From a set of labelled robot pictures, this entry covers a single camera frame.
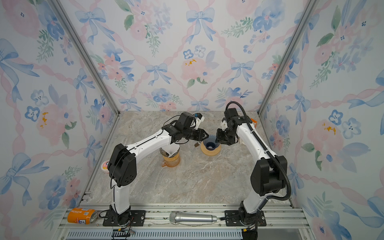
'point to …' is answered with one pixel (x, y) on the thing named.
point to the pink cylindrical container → (104, 165)
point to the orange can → (82, 216)
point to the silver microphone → (185, 217)
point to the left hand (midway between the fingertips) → (208, 134)
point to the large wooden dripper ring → (210, 153)
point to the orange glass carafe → (171, 162)
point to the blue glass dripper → (210, 143)
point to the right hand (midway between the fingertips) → (218, 140)
